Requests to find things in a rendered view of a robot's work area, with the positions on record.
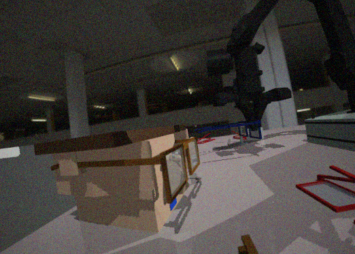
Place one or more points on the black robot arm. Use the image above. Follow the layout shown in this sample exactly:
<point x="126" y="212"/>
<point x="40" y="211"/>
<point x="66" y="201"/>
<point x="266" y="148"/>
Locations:
<point x="340" y="66"/>

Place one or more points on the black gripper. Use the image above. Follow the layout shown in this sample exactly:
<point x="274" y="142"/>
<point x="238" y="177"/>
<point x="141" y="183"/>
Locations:
<point x="249" y="89"/>

